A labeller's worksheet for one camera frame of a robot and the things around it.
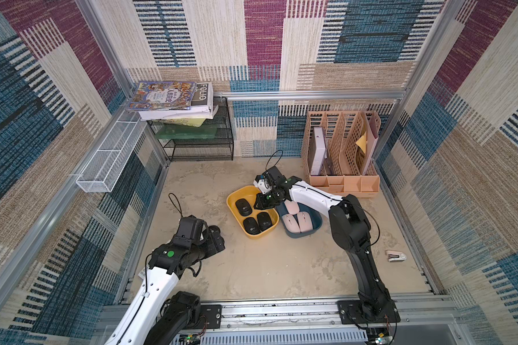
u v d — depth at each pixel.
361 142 0.92
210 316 0.73
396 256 0.85
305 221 0.94
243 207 0.98
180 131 1.00
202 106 0.81
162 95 0.82
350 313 0.73
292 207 0.97
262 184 0.89
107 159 0.74
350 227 0.57
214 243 0.68
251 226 0.94
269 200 0.85
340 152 1.22
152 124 0.90
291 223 0.94
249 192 1.01
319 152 0.97
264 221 0.94
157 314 0.46
